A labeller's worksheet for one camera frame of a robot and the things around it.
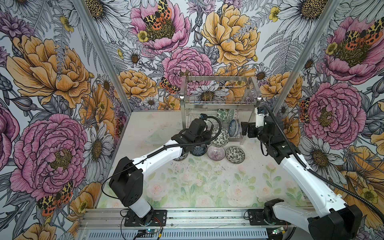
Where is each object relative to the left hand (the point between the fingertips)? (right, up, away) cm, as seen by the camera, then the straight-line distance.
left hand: (208, 137), depth 83 cm
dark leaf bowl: (+18, -12, +13) cm, 26 cm away
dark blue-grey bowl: (-5, -10, +15) cm, 19 cm away
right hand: (+21, +6, -6) cm, 22 cm away
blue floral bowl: (+19, +3, +19) cm, 27 cm away
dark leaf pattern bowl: (+8, -2, +3) cm, 9 cm away
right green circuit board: (+32, -43, -12) cm, 55 cm away
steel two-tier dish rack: (+1, +29, +32) cm, 43 cm away
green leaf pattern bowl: (+12, +13, +21) cm, 28 cm away
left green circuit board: (-29, -43, -12) cm, 53 cm away
